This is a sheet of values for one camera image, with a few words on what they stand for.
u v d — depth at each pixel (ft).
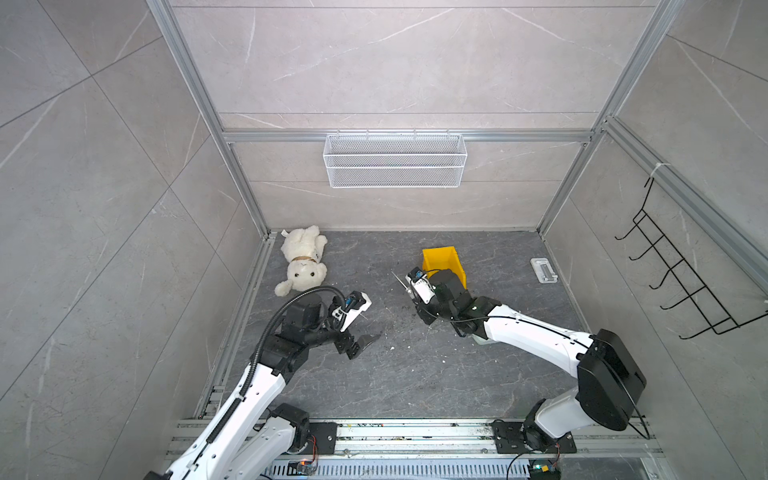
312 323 1.88
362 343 2.08
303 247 3.32
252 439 1.83
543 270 3.51
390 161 3.30
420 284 2.43
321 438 2.40
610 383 1.42
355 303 1.96
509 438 2.41
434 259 3.48
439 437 2.46
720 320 1.90
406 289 2.76
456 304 2.07
